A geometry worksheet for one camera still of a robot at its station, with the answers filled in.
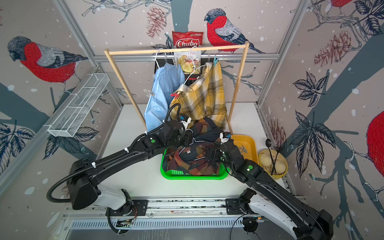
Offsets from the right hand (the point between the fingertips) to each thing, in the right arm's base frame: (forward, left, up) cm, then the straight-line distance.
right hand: (212, 147), depth 77 cm
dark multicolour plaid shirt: (-3, +11, -8) cm, 14 cm away
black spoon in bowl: (+9, -35, -9) cm, 37 cm away
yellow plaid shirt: (+27, +6, +10) cm, 29 cm away
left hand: (+4, +8, +7) cm, 12 cm away
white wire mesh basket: (+4, +71, +14) cm, 72 cm away
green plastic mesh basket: (-11, +21, -10) cm, 26 cm away
